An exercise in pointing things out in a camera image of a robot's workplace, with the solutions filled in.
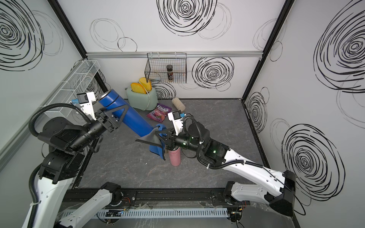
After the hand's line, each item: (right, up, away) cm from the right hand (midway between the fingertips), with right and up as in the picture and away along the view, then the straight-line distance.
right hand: (157, 132), depth 57 cm
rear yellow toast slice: (-17, +28, +48) cm, 58 cm away
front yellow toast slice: (-23, +25, +43) cm, 55 cm away
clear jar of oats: (+6, +14, +55) cm, 57 cm away
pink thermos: (+6, -16, +19) cm, 25 cm away
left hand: (-10, +10, -7) cm, 16 cm away
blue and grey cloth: (0, -6, 0) cm, 6 cm away
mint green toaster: (-16, +16, +45) cm, 50 cm away
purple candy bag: (-8, +8, +51) cm, 52 cm away
